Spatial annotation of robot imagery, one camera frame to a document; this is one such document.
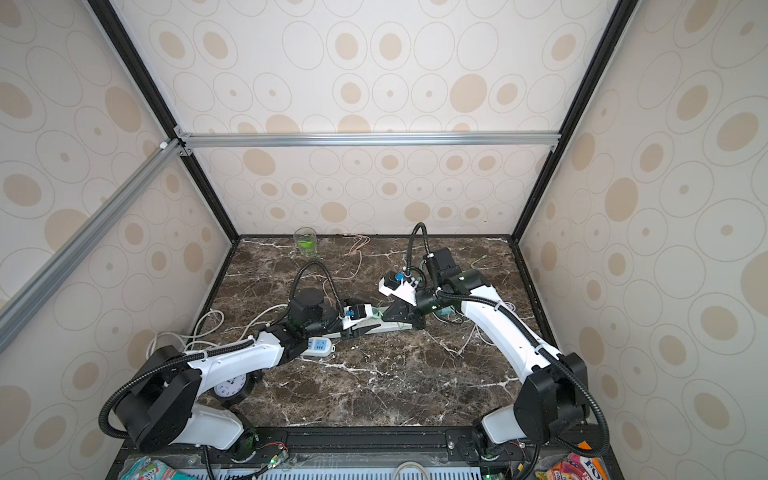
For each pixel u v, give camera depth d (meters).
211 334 0.94
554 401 0.41
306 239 1.12
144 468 0.69
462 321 0.66
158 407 0.42
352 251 1.16
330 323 0.70
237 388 0.79
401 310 0.67
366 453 0.73
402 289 0.64
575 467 0.69
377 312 0.71
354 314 0.65
